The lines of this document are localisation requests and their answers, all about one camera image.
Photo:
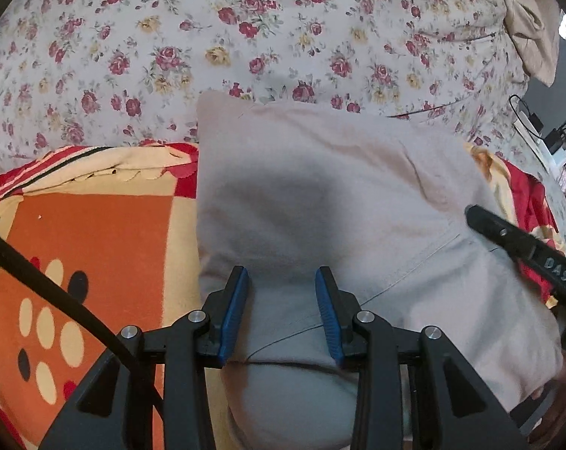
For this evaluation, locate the floral white bed quilt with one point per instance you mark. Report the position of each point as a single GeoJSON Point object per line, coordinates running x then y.
{"type": "Point", "coordinates": [121, 72]}

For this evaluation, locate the beige curtain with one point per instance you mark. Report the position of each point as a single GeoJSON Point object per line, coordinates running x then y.
{"type": "Point", "coordinates": [533, 27]}

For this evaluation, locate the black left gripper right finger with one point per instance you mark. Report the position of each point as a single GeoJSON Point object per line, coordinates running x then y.
{"type": "Point", "coordinates": [409, 382]}

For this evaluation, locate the beige grey jacket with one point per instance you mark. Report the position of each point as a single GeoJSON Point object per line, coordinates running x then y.
{"type": "Point", "coordinates": [285, 188]}

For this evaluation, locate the white power strip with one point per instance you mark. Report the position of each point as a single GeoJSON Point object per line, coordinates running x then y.
{"type": "Point", "coordinates": [553, 162]}

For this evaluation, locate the red orange yellow blanket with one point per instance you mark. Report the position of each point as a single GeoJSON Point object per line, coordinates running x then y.
{"type": "Point", "coordinates": [120, 236]}

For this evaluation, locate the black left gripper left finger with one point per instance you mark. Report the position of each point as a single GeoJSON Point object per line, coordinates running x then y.
{"type": "Point", "coordinates": [114, 408]}

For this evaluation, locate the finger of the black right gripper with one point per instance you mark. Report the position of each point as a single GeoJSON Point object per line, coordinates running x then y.
{"type": "Point", "coordinates": [545, 266]}

